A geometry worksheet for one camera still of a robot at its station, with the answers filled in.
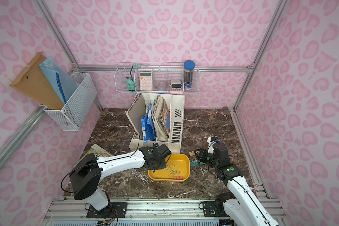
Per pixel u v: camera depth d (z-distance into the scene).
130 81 0.90
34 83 0.69
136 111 0.88
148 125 0.84
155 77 1.01
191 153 0.92
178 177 0.82
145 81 0.95
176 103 0.95
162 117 0.86
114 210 0.72
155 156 0.62
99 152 0.95
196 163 0.88
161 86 0.96
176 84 0.89
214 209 0.72
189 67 0.84
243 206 0.47
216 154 0.61
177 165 0.89
